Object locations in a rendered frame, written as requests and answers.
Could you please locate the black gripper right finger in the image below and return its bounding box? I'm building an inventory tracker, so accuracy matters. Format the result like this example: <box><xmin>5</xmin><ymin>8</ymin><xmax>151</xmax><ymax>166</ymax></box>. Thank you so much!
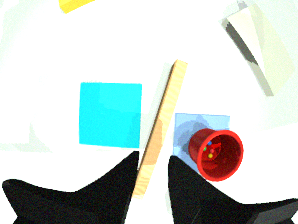
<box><xmin>166</xmin><ymin>155</ymin><xmax>298</xmax><ymax>224</ymax></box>

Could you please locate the red cup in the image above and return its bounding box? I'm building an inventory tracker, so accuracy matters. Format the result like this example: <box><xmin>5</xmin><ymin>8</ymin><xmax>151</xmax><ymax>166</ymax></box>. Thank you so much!
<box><xmin>189</xmin><ymin>128</ymin><xmax>243</xmax><ymax>181</ymax></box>

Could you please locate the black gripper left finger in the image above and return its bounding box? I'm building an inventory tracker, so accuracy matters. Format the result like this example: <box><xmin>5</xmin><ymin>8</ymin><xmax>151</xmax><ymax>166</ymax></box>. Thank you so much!
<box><xmin>1</xmin><ymin>151</ymin><xmax>141</xmax><ymax>224</ymax></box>

